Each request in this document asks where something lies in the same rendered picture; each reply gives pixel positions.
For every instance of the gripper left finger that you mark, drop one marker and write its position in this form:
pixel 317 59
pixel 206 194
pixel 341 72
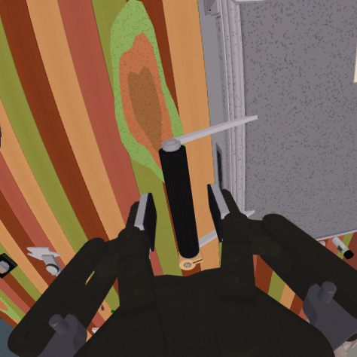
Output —
pixel 69 284

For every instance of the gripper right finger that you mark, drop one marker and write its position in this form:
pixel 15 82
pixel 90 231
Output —
pixel 292 245

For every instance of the grey speckled kit body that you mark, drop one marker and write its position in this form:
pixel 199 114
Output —
pixel 298 117

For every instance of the light grey tray front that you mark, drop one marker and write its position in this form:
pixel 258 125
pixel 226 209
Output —
pixel 220 83

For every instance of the small grey metal tool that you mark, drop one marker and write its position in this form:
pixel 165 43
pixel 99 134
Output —
pixel 48 260

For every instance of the white marker black cap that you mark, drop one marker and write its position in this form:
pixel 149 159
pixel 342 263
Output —
pixel 340 246

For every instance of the black square box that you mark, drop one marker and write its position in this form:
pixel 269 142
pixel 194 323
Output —
pixel 5 266

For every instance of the cream paper sheet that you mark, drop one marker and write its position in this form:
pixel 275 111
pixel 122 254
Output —
pixel 355 64

